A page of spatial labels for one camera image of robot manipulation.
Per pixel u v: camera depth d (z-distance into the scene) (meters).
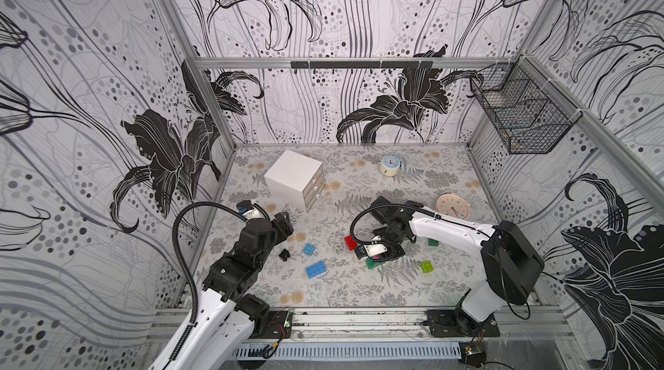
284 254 0.84
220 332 0.57
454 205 0.96
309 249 0.86
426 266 0.82
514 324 0.73
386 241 0.71
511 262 0.44
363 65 0.91
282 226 0.66
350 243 0.88
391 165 1.07
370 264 0.82
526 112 0.88
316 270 0.82
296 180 0.91
